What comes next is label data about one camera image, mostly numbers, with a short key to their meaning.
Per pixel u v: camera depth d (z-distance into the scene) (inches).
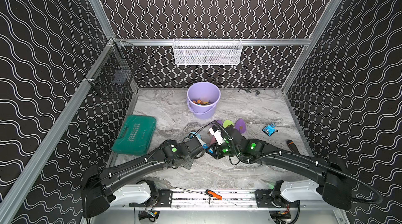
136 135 35.6
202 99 43.5
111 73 36.3
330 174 16.1
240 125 38.4
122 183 16.7
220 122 40.7
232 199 30.0
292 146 35.5
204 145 30.1
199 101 37.3
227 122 40.2
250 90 47.6
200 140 31.6
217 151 25.7
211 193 29.5
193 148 22.3
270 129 36.6
